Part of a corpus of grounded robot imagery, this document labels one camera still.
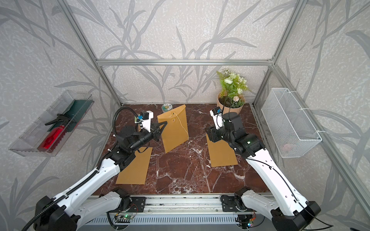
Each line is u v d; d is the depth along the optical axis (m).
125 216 0.71
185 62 0.94
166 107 1.08
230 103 1.03
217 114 0.59
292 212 0.36
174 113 0.71
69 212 0.41
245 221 0.72
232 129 0.50
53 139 0.59
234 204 0.72
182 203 0.75
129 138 0.54
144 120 0.60
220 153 0.93
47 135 0.60
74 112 0.71
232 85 0.91
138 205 0.73
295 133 0.60
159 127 0.69
